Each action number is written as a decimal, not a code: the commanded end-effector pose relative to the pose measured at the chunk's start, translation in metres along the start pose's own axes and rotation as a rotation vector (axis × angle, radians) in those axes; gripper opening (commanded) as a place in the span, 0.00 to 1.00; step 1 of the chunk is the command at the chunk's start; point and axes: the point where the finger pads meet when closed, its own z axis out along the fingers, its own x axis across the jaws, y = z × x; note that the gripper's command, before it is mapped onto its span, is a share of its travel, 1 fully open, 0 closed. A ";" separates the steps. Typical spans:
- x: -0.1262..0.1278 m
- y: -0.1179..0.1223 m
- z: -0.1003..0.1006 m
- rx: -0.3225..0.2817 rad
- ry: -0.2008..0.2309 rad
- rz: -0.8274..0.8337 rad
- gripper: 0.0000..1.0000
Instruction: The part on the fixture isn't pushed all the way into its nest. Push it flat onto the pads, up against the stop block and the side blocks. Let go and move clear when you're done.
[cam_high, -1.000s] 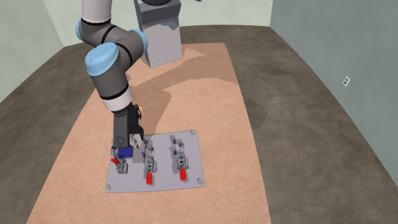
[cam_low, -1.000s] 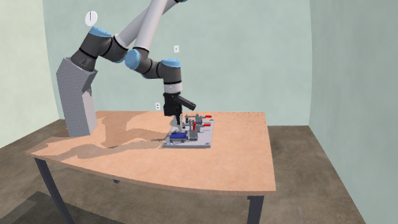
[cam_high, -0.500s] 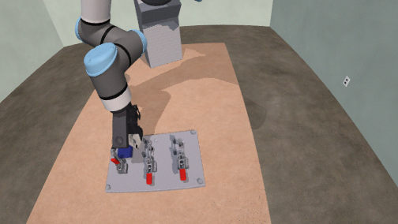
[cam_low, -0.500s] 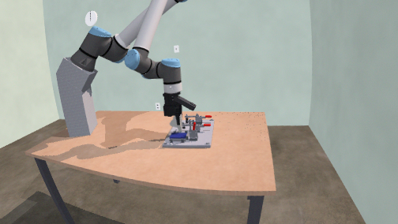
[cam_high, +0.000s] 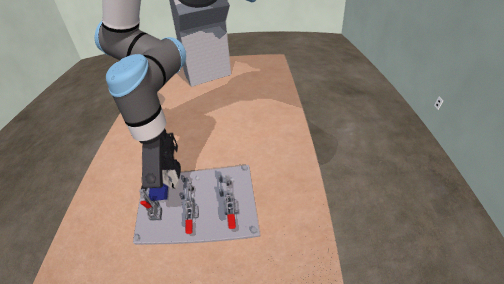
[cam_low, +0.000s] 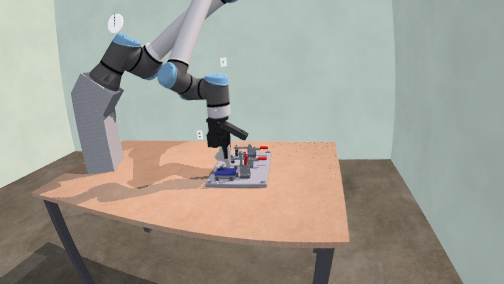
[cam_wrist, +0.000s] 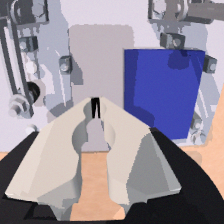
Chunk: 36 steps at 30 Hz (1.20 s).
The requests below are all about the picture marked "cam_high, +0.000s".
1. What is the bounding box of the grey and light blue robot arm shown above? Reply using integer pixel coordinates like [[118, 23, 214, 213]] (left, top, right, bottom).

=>
[[95, 0, 186, 188]]

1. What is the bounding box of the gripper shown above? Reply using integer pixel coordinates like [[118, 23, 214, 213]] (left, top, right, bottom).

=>
[[139, 129, 181, 189]]

